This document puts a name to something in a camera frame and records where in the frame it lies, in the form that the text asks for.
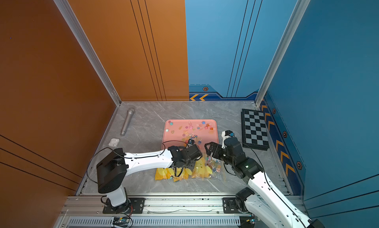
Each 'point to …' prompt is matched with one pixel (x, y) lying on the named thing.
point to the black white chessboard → (253, 129)
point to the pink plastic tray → (178, 132)
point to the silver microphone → (130, 114)
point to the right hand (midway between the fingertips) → (210, 147)
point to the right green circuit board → (247, 221)
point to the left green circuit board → (123, 221)
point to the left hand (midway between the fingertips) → (193, 160)
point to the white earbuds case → (114, 142)
